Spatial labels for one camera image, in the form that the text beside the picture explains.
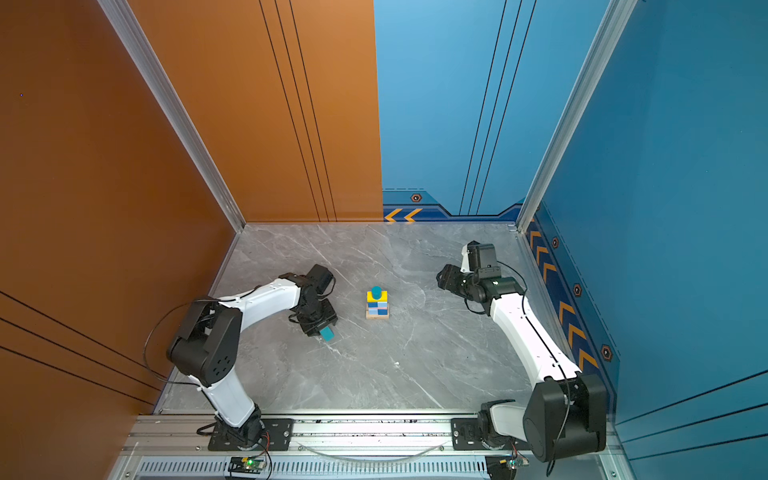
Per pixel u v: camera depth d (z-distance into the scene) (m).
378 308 0.91
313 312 0.78
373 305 0.89
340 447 0.73
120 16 0.70
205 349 0.48
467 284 0.69
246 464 0.71
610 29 0.72
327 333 0.90
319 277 0.77
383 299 0.87
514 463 0.70
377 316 0.93
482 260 0.63
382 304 0.89
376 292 0.87
